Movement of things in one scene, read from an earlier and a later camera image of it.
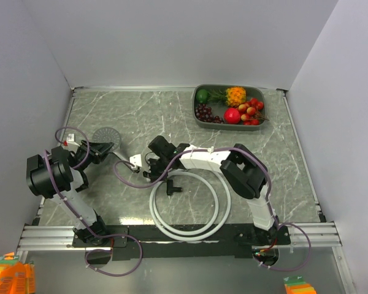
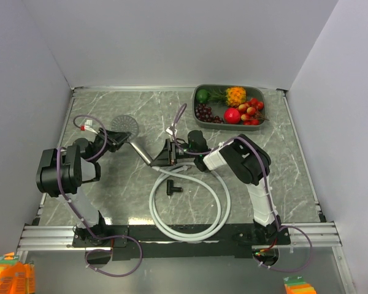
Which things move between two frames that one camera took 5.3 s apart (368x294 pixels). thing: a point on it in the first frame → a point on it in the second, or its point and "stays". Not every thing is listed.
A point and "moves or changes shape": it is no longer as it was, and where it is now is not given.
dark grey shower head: (107, 135) moves or changes shape
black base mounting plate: (145, 242) stays
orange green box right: (297, 285) stays
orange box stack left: (7, 275) stays
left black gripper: (96, 150) → (115, 138)
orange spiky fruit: (235, 96) stays
